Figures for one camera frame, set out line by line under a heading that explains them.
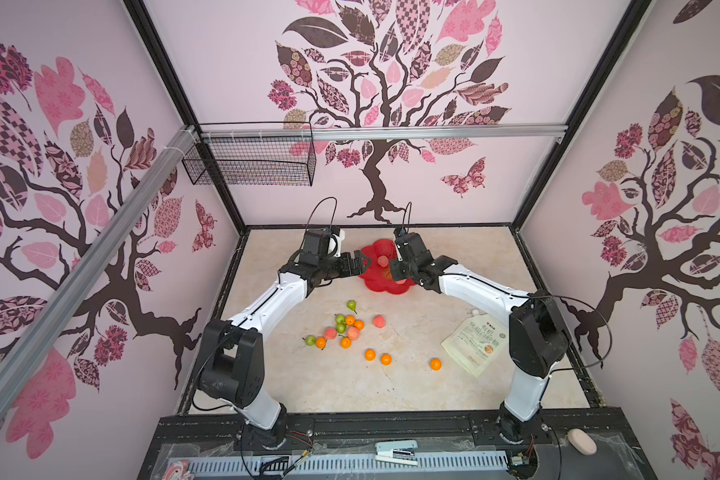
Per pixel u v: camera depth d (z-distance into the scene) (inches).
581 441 27.9
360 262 30.5
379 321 35.5
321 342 34.5
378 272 41.0
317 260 26.5
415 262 26.9
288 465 27.5
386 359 33.5
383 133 35.3
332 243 28.4
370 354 33.6
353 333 35.1
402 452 27.4
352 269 30.0
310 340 34.6
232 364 17.7
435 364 32.8
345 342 34.4
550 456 28.2
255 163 48.0
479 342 34.5
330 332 35.6
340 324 36.2
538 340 18.9
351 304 37.9
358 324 36.2
